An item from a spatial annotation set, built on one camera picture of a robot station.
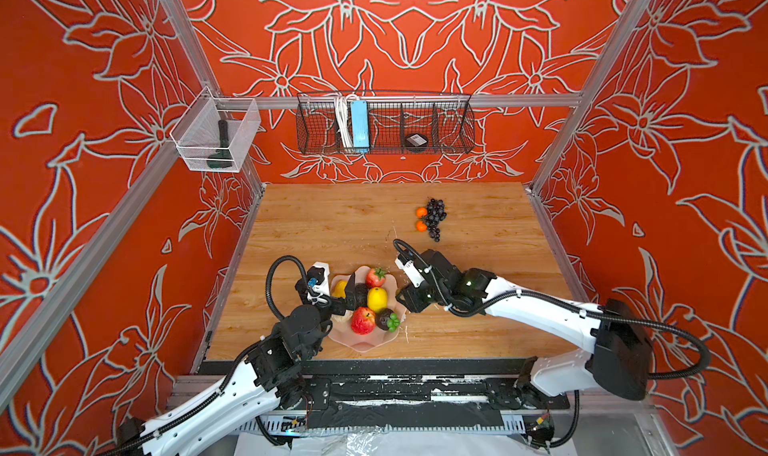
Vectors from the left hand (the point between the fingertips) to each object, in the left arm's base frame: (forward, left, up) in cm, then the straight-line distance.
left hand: (336, 272), depth 72 cm
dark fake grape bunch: (+34, -29, -16) cm, 48 cm away
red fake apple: (-7, -7, -13) cm, 16 cm away
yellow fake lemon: (0, -10, -13) cm, 17 cm away
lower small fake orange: (+30, -24, -18) cm, 42 cm away
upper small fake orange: (+37, -24, -18) cm, 48 cm away
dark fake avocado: (+1, -5, -15) cm, 16 cm away
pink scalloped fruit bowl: (-8, -1, -18) cm, 20 cm away
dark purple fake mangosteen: (-6, -13, -13) cm, 19 cm away
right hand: (-1, -16, -9) cm, 18 cm away
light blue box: (+43, -2, +14) cm, 46 cm away
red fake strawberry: (+6, -9, -13) cm, 17 cm away
